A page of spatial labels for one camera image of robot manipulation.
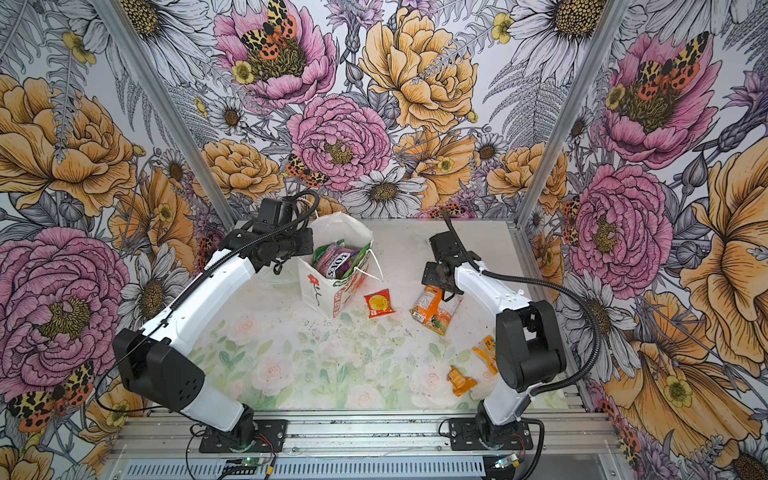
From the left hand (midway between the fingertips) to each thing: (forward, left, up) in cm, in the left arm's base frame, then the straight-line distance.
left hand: (306, 249), depth 82 cm
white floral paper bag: (-9, -4, -8) cm, 13 cm away
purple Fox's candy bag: (-2, -7, -2) cm, 8 cm away
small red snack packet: (-4, -19, -22) cm, 30 cm away
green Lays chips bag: (0, -14, -3) cm, 15 cm away
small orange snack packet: (-29, -41, -22) cm, 55 cm away
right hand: (-4, -38, -14) cm, 40 cm away
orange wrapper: (-20, -50, -22) cm, 58 cm away
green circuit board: (-46, +13, -25) cm, 54 cm away
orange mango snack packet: (-8, -35, -21) cm, 41 cm away
